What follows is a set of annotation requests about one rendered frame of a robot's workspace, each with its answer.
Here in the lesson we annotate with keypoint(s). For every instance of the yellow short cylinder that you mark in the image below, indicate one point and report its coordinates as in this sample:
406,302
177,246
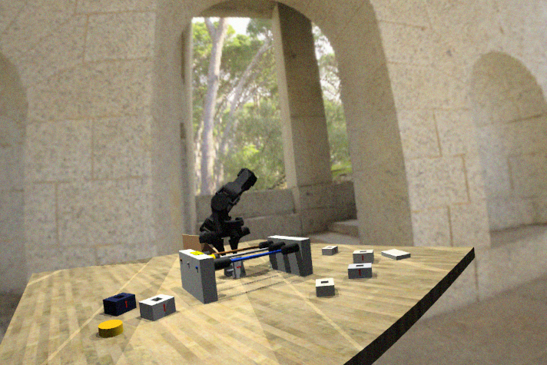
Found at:
110,328

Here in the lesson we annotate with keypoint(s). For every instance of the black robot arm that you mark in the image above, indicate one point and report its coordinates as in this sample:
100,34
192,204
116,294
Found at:
225,198

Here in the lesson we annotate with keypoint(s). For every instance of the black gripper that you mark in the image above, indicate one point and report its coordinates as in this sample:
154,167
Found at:
216,236

